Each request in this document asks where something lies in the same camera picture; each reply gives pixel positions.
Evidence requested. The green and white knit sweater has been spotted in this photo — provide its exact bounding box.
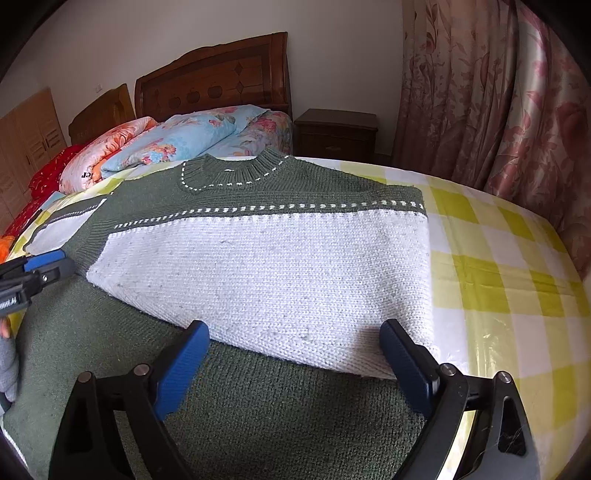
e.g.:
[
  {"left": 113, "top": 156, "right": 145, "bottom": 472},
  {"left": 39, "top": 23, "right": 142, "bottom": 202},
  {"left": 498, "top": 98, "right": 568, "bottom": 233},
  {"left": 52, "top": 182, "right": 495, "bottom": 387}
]
[{"left": 4, "top": 151, "right": 434, "bottom": 479}]

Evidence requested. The left hand in grey glove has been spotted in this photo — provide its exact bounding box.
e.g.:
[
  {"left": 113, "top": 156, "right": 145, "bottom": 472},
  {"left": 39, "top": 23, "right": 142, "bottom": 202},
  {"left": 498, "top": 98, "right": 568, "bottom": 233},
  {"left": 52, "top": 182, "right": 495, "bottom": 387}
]
[{"left": 0, "top": 318, "right": 19, "bottom": 402}]

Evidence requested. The red dotted blanket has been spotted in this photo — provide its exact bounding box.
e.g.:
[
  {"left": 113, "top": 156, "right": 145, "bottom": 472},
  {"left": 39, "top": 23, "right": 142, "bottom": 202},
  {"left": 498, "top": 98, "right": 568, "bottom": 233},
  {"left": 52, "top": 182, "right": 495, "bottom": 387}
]
[{"left": 2, "top": 144, "right": 86, "bottom": 237}]

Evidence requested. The orange floral pillow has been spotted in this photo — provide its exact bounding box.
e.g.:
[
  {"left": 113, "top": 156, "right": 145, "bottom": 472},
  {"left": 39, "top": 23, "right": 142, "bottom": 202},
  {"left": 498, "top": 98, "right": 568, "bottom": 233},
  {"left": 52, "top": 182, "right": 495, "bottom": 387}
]
[{"left": 58, "top": 116, "right": 157, "bottom": 195}]

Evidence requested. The light wooden wardrobe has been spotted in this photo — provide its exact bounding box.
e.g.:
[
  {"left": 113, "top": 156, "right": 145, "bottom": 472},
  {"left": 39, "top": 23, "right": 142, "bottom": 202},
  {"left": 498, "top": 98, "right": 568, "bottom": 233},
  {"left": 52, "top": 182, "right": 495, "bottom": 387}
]
[{"left": 0, "top": 88, "right": 66, "bottom": 231}]

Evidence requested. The yellow checkered bed sheet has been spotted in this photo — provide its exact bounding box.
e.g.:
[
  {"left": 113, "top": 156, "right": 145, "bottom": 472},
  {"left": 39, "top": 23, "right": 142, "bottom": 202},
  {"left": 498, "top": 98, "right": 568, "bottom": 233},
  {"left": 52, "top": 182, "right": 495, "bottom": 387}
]
[{"left": 0, "top": 155, "right": 591, "bottom": 480}]

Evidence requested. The light blue floral quilt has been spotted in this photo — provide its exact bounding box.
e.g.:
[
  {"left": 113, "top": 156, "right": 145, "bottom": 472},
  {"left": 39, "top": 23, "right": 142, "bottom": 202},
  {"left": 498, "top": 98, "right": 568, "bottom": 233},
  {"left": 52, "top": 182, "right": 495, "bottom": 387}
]
[{"left": 97, "top": 105, "right": 293, "bottom": 179}]

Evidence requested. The carved wooden headboard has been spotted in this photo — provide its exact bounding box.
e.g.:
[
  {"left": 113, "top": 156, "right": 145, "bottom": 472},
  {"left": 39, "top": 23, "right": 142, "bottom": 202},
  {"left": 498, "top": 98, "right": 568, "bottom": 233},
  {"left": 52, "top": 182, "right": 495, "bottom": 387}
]
[{"left": 134, "top": 32, "right": 293, "bottom": 122}]

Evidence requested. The dark wooden nightstand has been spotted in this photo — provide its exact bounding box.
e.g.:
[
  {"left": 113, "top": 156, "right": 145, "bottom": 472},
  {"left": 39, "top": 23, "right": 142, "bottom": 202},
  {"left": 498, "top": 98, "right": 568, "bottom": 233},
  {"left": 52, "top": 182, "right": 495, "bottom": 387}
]
[{"left": 294, "top": 109, "right": 379, "bottom": 163}]

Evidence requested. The pink floral curtain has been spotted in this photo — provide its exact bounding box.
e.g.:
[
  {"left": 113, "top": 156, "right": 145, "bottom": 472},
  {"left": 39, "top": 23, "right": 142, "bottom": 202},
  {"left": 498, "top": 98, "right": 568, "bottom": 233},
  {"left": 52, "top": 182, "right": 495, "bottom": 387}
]
[{"left": 394, "top": 1, "right": 590, "bottom": 277}]

